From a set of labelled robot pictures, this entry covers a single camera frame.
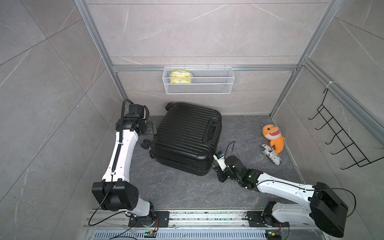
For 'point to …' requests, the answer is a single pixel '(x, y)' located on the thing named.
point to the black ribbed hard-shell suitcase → (186, 139)
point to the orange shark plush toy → (272, 133)
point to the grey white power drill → (271, 154)
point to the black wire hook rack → (348, 144)
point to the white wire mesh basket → (198, 80)
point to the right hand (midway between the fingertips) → (215, 168)
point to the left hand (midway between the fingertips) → (146, 126)
